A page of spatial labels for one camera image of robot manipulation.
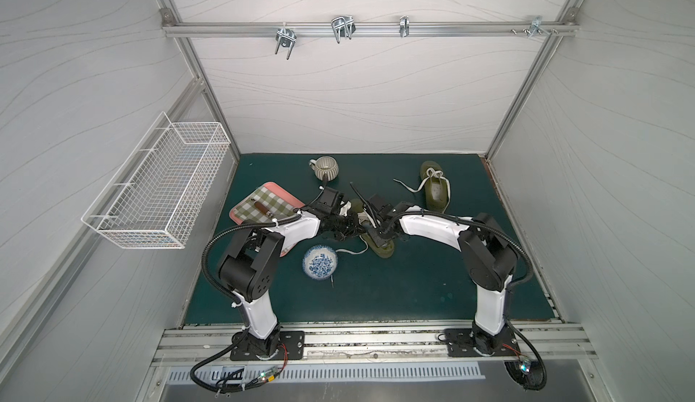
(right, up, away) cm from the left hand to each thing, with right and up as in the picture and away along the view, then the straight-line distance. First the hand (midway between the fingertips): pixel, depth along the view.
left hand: (369, 231), depth 88 cm
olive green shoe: (+5, -7, 0) cm, 8 cm away
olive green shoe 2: (+28, +15, +17) cm, 36 cm away
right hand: (+4, -1, +6) cm, 7 cm away
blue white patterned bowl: (-16, -10, 0) cm, 19 cm away
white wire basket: (-57, +12, -21) cm, 62 cm away
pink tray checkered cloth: (-38, +9, +16) cm, 42 cm away
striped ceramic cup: (-18, +24, +26) cm, 40 cm away
